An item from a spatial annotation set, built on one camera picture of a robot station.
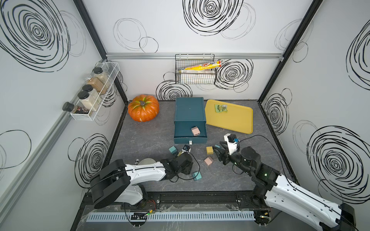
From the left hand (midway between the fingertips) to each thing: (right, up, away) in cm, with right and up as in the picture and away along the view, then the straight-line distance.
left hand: (188, 163), depth 85 cm
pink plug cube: (+4, +20, -3) cm, 21 cm away
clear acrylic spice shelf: (-53, +61, +14) cm, 82 cm away
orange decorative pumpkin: (-31, +34, +14) cm, 48 cm away
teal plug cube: (+6, -6, -5) cm, 10 cm away
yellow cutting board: (+29, +29, +27) cm, 49 cm away
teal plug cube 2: (-9, +7, +6) cm, 13 cm away
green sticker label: (+25, +34, +30) cm, 52 cm away
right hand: (+15, +14, -13) cm, 24 cm away
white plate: (-24, +2, -2) cm, 24 cm away
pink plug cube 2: (+12, +1, +1) cm, 13 cm away
